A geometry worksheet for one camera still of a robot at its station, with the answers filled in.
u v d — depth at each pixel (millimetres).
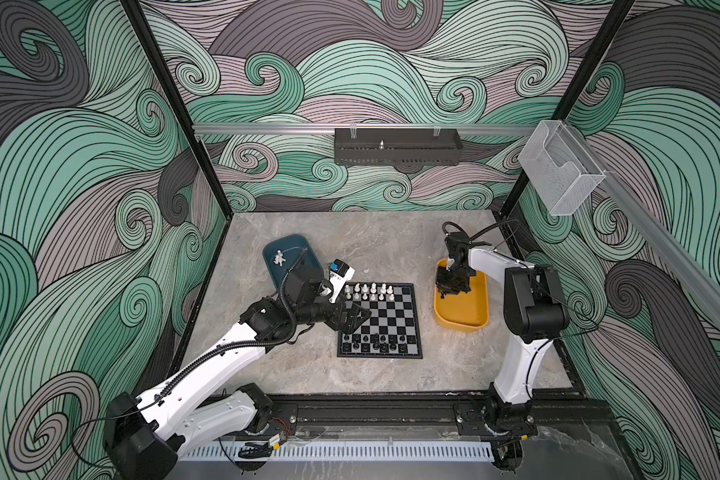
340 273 634
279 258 1051
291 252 1076
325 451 698
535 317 519
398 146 951
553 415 744
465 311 895
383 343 830
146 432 373
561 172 772
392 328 876
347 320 630
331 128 931
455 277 840
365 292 947
